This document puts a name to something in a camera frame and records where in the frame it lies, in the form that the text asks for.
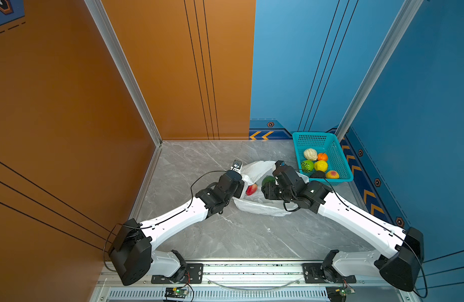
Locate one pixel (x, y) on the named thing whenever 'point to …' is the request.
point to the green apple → (307, 165)
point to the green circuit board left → (176, 292)
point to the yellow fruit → (320, 165)
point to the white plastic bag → (253, 200)
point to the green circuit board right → (345, 291)
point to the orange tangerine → (322, 156)
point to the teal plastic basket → (324, 142)
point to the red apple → (251, 189)
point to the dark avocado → (318, 173)
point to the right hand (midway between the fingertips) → (266, 189)
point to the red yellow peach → (332, 174)
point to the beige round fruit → (310, 154)
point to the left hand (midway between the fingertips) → (237, 176)
